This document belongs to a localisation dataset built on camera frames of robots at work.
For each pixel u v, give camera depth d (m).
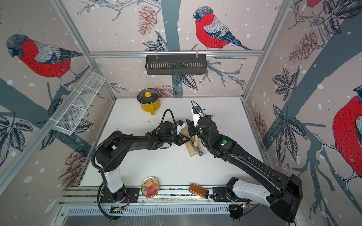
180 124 0.83
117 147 0.54
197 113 0.59
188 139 0.87
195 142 0.80
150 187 0.73
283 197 0.37
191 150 0.87
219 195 0.73
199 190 0.71
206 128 0.50
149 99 1.10
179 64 1.04
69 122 0.80
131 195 0.73
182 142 0.82
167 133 0.76
